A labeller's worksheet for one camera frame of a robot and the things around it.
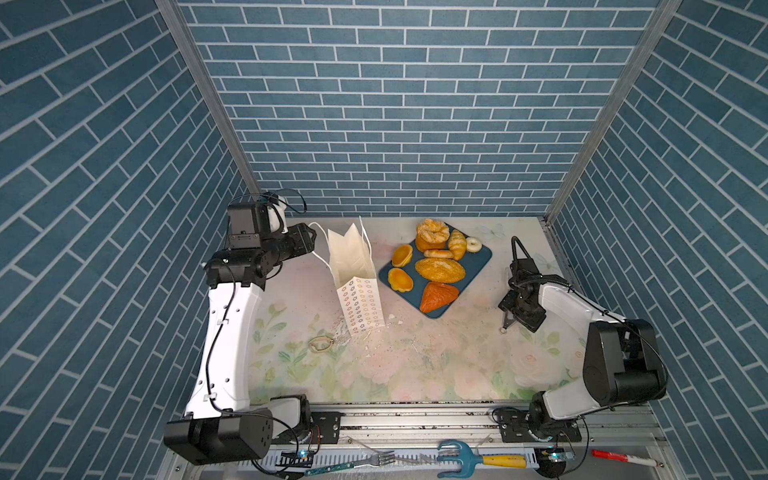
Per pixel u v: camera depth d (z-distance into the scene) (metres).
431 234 1.05
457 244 1.06
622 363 0.45
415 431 0.74
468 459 0.68
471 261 1.07
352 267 0.94
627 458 0.69
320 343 0.89
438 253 1.00
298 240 0.61
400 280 0.97
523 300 0.73
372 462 0.69
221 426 0.36
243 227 0.49
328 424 0.75
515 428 0.74
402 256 1.03
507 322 0.91
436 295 0.94
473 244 1.09
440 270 0.99
